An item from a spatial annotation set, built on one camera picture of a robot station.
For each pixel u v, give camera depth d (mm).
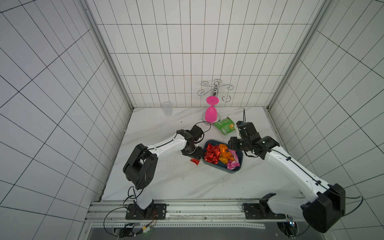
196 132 711
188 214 729
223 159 862
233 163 830
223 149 871
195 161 896
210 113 921
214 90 902
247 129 591
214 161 854
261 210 670
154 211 711
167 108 1167
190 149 740
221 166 858
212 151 897
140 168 459
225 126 1031
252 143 586
